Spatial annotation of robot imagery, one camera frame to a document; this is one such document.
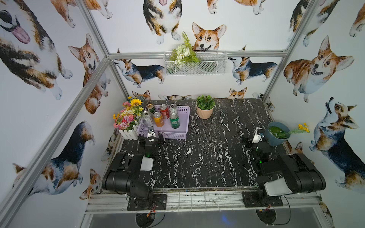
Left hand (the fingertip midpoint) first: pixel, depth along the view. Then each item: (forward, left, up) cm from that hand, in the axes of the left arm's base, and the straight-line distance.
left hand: (150, 131), depth 92 cm
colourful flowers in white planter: (+3, +14, +8) cm, 16 cm away
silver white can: (+14, -15, +5) cm, 21 cm away
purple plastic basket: (+10, -6, -9) cm, 15 cm away
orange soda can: (+9, -5, 0) cm, 10 cm away
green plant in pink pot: (+17, -37, +5) cm, 41 cm away
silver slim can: (+8, +2, +3) cm, 9 cm away
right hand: (-4, -68, +4) cm, 68 cm away
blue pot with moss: (-4, -82, -1) cm, 83 cm away
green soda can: (+7, -16, 0) cm, 18 cm away
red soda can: (+17, -8, 0) cm, 19 cm away
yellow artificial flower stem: (-7, -90, +11) cm, 91 cm away
